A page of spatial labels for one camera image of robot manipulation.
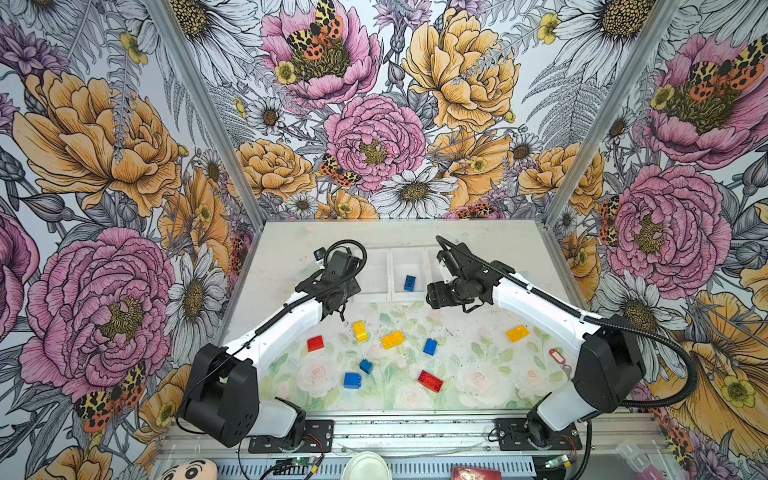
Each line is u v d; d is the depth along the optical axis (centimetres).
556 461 72
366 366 83
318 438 74
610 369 44
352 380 83
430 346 90
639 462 69
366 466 70
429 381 81
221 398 42
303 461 71
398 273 102
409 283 102
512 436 74
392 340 91
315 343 89
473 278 62
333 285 62
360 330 92
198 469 64
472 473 66
